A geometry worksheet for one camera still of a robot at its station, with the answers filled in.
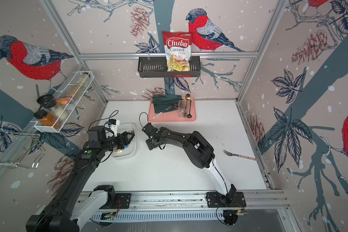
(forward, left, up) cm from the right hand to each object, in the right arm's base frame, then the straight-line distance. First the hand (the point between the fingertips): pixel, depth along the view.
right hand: (152, 144), depth 95 cm
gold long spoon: (+33, -23, +13) cm, 42 cm away
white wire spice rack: (+5, +38, +36) cm, 53 cm away
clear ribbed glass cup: (+27, -20, +6) cm, 34 cm away
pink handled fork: (-5, -50, 0) cm, 50 cm away
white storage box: (-6, +13, 0) cm, 14 cm away
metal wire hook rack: (-13, +50, +26) cm, 58 cm away
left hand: (-3, +8, +19) cm, 21 cm away
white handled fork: (+31, -7, +1) cm, 32 cm away
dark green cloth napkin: (+38, -2, +2) cm, 38 cm away
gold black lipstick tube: (-6, +21, 0) cm, 22 cm away
